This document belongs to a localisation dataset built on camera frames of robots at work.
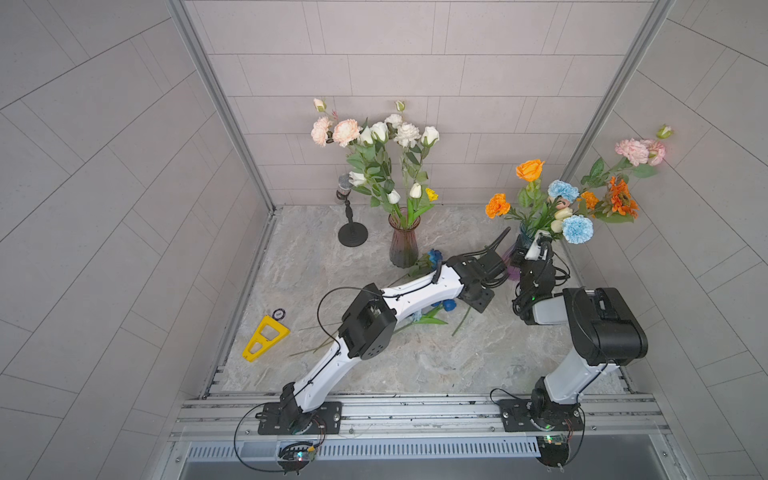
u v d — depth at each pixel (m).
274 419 0.69
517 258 0.82
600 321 0.51
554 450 0.68
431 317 0.87
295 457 0.65
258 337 0.83
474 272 0.64
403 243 0.92
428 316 0.87
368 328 0.53
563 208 0.75
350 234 1.06
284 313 0.89
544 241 0.74
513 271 0.80
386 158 0.83
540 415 0.65
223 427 0.71
